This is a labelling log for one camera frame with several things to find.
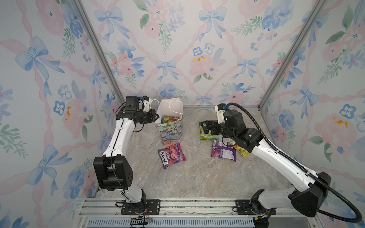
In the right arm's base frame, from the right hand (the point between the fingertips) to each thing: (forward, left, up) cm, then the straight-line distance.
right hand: (207, 121), depth 74 cm
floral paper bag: (+9, +20, -2) cm, 22 cm away
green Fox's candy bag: (+8, -2, -26) cm, 28 cm away
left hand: (+8, +27, -4) cm, 28 cm away
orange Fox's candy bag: (+15, +25, -16) cm, 33 cm away
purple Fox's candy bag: (-7, +21, -25) cm, 33 cm away
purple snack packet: (-2, -12, -25) cm, 28 cm away
